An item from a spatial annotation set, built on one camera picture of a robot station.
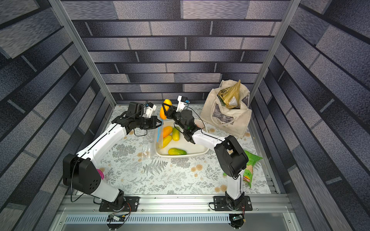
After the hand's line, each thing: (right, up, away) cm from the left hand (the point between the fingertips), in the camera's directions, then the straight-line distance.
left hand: (163, 122), depth 81 cm
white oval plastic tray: (+2, -15, +17) cm, 23 cm away
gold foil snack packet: (+41, +16, +11) cm, 46 cm away
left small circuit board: (-24, -48, -10) cm, 55 cm away
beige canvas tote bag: (+44, +1, +10) cm, 45 cm away
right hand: (0, +11, 0) cm, 11 cm away
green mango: (+7, -19, +7) cm, 21 cm away
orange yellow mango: (0, +4, -3) cm, 5 cm away
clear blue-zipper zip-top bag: (-10, -14, +14) cm, 22 cm away
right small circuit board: (+39, -50, -9) cm, 64 cm away
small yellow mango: (0, -12, +13) cm, 18 cm away
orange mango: (0, -6, +16) cm, 17 cm away
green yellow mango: (+6, -9, +16) cm, 20 cm away
